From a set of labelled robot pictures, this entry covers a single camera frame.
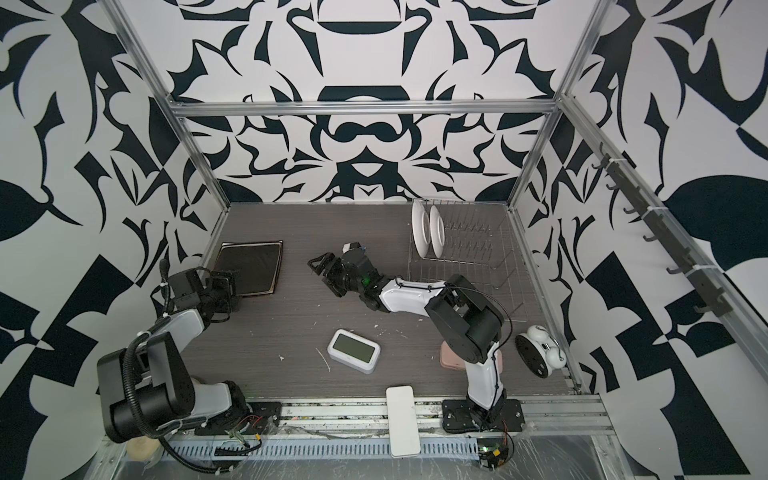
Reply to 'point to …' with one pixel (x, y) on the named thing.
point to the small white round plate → (421, 227)
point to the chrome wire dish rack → (479, 246)
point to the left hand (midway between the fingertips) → (239, 272)
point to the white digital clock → (354, 351)
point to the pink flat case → (451, 361)
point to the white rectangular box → (403, 422)
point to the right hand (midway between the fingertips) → (311, 269)
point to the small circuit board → (492, 452)
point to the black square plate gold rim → (258, 263)
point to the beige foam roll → (142, 448)
